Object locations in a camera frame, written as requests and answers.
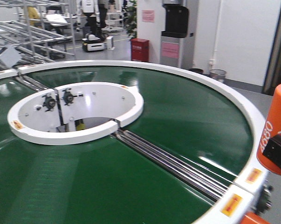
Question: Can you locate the red cabinet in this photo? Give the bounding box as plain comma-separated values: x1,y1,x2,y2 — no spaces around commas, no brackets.
130,38,150,63

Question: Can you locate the orange capacitor cylinder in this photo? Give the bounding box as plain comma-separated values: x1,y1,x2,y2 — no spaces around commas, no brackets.
256,83,281,177

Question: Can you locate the white board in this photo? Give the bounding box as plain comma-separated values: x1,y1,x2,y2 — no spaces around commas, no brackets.
46,13,69,25

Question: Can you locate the pink wall sign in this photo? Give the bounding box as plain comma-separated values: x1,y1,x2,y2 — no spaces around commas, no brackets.
142,9,155,23

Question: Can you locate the person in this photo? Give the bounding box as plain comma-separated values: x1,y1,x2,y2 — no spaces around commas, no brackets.
98,0,109,28
27,6,42,28

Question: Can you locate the grey mesh waste bin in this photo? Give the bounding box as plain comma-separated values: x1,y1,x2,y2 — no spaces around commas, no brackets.
209,69,227,84

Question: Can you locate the pale grey panel box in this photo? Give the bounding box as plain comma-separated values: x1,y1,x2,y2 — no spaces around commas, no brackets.
0,45,22,68

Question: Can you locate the tall green plant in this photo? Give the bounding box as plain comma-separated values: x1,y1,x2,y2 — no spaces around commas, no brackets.
123,0,137,39

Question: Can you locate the white shelf cart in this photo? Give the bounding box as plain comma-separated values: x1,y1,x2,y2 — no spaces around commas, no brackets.
106,11,124,32

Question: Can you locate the small white box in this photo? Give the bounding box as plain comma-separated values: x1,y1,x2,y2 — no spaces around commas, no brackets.
106,36,115,50

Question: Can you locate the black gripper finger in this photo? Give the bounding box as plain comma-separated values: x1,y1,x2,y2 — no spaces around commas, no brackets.
262,134,281,177

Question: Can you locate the orange block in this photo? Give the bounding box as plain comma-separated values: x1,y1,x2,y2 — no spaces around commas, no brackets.
241,212,269,224

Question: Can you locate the steel roller rack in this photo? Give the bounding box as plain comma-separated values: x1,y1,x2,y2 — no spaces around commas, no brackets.
0,0,77,73

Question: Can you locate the round white green-belt conveyor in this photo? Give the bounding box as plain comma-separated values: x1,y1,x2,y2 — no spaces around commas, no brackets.
0,60,274,224

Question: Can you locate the white wheeled robot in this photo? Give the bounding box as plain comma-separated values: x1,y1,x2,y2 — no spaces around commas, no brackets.
81,0,108,52

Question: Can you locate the grey black water dispenser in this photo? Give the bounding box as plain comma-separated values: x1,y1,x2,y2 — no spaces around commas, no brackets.
160,0,190,70

